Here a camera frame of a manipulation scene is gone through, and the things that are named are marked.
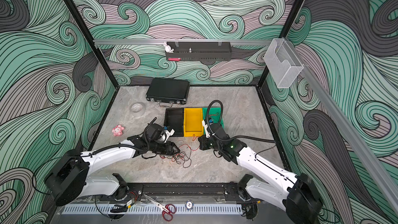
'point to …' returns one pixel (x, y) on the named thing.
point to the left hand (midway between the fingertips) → (178, 150)
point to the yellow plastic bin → (193, 125)
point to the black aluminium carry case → (166, 92)
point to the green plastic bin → (214, 113)
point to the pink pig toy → (118, 130)
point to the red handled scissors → (167, 210)
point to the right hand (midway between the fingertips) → (198, 139)
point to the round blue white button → (189, 205)
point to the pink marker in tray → (174, 59)
